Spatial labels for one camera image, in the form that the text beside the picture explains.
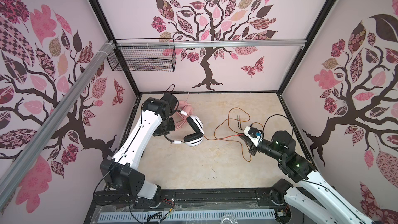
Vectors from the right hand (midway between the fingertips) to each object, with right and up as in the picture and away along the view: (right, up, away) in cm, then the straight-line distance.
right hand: (240, 131), depth 69 cm
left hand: (-36, -2, +5) cm, 36 cm away
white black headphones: (-21, -5, +4) cm, 22 cm away
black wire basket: (-52, +44, +37) cm, 78 cm away
